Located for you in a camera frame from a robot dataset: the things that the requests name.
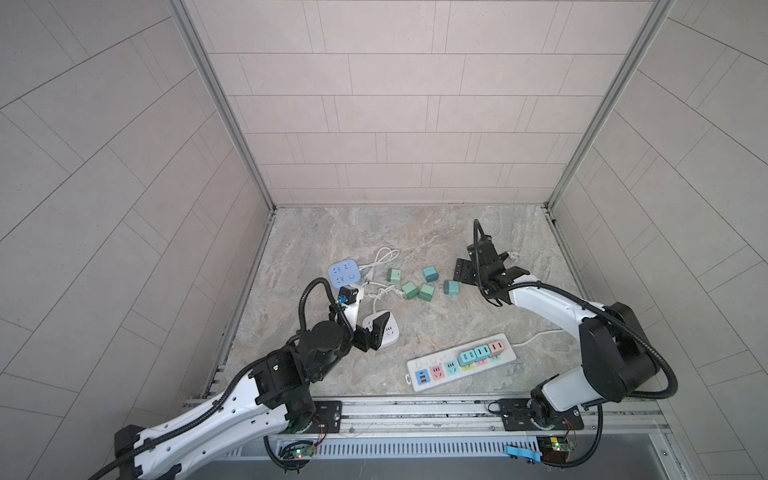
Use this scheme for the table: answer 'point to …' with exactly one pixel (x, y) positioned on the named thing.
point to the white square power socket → (391, 333)
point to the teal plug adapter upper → (430, 274)
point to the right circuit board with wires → (556, 449)
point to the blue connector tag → (524, 452)
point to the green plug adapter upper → (394, 275)
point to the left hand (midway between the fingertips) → (383, 309)
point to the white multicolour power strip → (443, 365)
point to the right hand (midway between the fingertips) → (462, 269)
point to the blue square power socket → (344, 273)
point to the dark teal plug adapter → (467, 358)
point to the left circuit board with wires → (299, 451)
